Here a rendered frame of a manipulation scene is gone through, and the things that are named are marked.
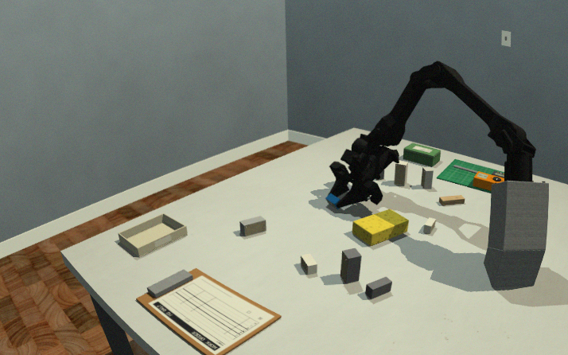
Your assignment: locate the green cutting mat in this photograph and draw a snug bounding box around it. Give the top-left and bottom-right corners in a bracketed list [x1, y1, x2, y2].
[437, 159, 494, 193]

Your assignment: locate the green box with pale label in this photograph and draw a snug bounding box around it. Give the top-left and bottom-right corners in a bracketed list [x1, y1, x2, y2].
[403, 143, 441, 167]

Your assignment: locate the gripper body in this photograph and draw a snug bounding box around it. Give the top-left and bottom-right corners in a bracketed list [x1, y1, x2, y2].
[329, 157, 383, 205]

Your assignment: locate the blue block with black rectangular mark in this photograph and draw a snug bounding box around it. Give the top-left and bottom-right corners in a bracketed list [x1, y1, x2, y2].
[325, 194, 340, 210]

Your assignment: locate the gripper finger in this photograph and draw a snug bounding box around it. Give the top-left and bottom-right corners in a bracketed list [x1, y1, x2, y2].
[337, 182, 368, 208]
[329, 172, 349, 197]

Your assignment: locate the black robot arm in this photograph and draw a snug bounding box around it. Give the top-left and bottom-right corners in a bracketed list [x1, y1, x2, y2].
[340, 61, 536, 181]

